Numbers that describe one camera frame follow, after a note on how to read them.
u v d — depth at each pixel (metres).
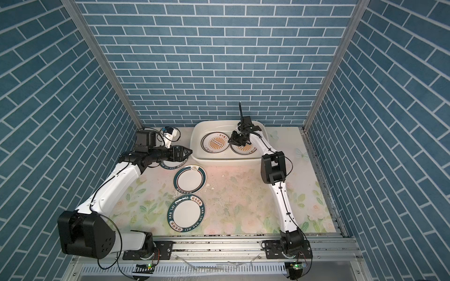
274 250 0.73
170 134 0.72
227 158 1.08
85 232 0.40
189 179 0.95
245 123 0.91
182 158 0.71
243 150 1.08
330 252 0.74
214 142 1.12
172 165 0.99
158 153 0.67
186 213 0.81
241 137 0.96
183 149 0.72
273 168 0.69
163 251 0.74
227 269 0.71
